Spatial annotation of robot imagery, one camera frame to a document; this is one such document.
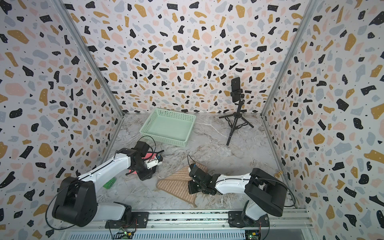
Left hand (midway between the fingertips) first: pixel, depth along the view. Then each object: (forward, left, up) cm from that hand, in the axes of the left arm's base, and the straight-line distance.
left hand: (149, 172), depth 86 cm
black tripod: (+32, -54, +9) cm, 63 cm away
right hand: (-8, -22, -4) cm, 24 cm away
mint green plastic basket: (+35, -9, -1) cm, 36 cm away
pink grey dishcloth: (+2, -3, +15) cm, 15 cm away
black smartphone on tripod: (+38, -52, +28) cm, 70 cm away
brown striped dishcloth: (-6, -16, -4) cm, 18 cm away
